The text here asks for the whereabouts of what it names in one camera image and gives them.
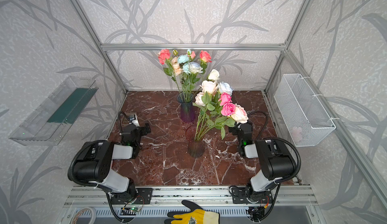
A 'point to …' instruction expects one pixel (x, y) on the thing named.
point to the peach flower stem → (178, 70)
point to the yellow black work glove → (196, 215)
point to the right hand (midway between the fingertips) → (240, 116)
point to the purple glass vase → (187, 114)
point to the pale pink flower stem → (200, 102)
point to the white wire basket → (308, 123)
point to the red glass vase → (196, 149)
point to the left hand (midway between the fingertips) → (141, 117)
